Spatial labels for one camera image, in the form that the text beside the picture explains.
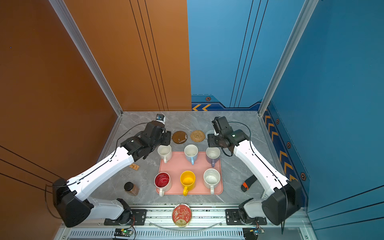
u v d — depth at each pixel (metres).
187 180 0.85
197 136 1.05
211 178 0.85
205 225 0.72
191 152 0.93
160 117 0.66
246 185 0.82
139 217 0.75
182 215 0.71
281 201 0.38
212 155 0.95
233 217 0.72
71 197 0.39
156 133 0.57
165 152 0.91
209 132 1.09
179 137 1.03
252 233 0.70
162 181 0.83
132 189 0.75
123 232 0.71
